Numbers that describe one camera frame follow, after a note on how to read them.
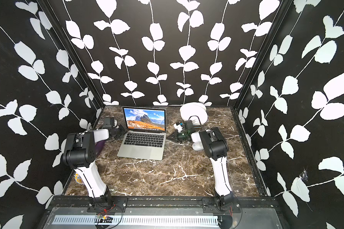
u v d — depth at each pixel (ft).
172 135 3.19
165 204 2.45
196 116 3.14
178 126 3.28
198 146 3.09
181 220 2.30
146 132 3.37
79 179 2.59
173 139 3.05
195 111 3.32
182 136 3.05
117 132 2.93
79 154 1.71
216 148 1.95
